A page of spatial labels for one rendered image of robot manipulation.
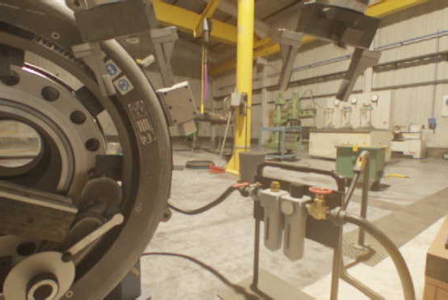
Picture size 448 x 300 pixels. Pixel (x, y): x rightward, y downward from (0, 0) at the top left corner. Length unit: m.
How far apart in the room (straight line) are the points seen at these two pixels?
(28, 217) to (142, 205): 0.22
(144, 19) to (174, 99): 0.27
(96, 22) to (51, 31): 0.11
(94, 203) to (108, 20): 0.39
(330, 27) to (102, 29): 0.39
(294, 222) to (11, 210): 0.76
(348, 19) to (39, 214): 0.65
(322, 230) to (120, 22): 0.84
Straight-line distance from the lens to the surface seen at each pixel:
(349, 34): 0.46
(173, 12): 13.25
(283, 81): 0.47
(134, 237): 0.64
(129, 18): 0.48
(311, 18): 0.47
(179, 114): 0.68
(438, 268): 0.62
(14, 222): 0.56
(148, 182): 0.61
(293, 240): 0.91
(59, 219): 0.56
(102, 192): 0.63
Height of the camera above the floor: 0.69
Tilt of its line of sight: 4 degrees down
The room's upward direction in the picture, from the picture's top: 1 degrees clockwise
